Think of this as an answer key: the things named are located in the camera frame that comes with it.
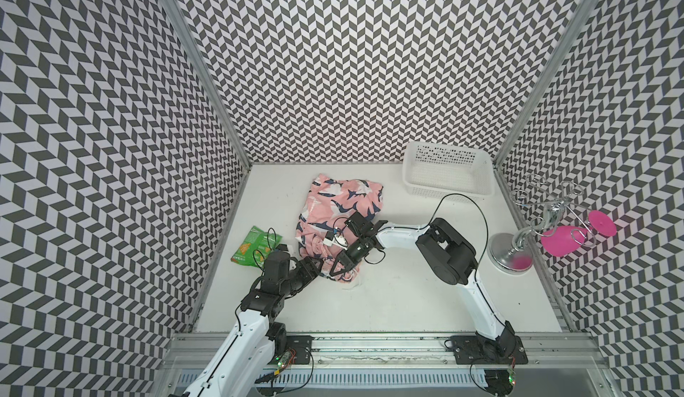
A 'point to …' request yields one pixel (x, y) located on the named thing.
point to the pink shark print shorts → (329, 203)
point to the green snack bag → (254, 247)
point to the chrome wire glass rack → (513, 254)
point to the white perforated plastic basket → (448, 171)
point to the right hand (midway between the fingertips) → (335, 274)
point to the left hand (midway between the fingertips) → (318, 268)
